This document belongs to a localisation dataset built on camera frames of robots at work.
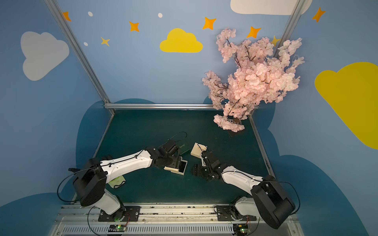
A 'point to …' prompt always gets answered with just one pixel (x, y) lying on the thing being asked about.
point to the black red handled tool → (74, 170)
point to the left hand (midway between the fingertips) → (178, 162)
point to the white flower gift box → (197, 150)
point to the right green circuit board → (241, 229)
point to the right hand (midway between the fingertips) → (197, 169)
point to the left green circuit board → (117, 228)
